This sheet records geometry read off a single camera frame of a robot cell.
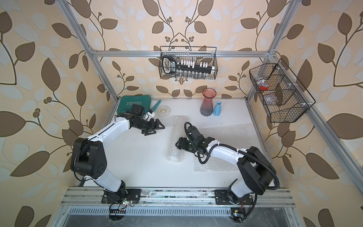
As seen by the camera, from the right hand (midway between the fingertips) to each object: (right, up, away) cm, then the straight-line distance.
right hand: (179, 145), depth 86 cm
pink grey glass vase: (+19, +25, +16) cm, 35 cm away
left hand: (-13, +11, 0) cm, 17 cm away
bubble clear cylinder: (-2, -4, -4) cm, 6 cm away
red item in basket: (+49, +36, -5) cm, 61 cm away
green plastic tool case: (-45, +29, +27) cm, 59 cm away
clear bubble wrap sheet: (+22, -11, -1) cm, 25 cm away
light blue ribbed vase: (+27, +23, +18) cm, 40 cm away
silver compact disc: (-14, +21, +26) cm, 37 cm away
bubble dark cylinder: (+39, +3, +13) cm, 42 cm away
